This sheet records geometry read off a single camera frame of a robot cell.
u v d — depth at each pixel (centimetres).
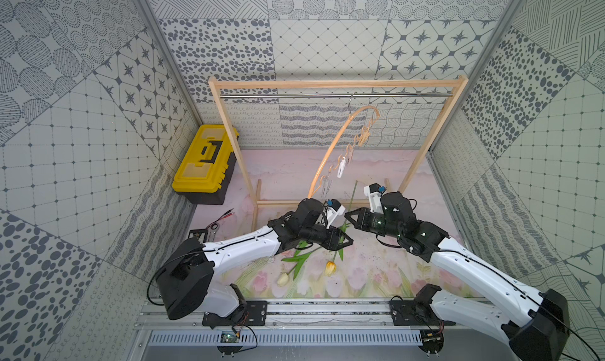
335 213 71
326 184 66
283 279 79
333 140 59
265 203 97
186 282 41
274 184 105
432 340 72
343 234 69
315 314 76
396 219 57
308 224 63
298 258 85
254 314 73
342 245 70
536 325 38
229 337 72
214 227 93
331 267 70
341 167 71
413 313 67
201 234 90
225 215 97
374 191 69
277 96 101
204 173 89
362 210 65
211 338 70
